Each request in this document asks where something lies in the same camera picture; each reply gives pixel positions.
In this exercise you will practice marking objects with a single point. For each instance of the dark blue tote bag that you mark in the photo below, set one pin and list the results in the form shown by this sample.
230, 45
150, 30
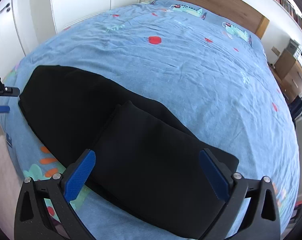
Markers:
295, 107

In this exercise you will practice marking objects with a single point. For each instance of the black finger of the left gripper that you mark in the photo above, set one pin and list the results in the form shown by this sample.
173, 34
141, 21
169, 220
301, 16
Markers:
8, 91

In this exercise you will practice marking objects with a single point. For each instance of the white wardrobe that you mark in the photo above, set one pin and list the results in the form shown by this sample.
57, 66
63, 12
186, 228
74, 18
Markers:
25, 24

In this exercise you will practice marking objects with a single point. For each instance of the wooden drawer dresser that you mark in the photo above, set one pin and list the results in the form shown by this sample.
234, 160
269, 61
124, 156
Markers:
289, 71

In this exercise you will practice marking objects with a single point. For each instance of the blue patterned bed sheet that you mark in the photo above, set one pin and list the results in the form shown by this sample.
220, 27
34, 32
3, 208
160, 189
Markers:
216, 83

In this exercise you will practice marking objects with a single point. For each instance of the black pants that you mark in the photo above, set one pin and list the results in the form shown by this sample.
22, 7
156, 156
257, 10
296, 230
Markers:
147, 161

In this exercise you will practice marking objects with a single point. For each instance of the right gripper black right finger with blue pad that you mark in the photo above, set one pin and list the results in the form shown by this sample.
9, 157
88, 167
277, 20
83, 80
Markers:
261, 220

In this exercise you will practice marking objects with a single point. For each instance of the wooden headboard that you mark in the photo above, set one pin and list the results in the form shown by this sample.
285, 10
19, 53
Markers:
237, 11

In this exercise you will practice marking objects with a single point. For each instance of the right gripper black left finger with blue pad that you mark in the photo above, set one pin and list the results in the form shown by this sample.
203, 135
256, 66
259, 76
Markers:
32, 219

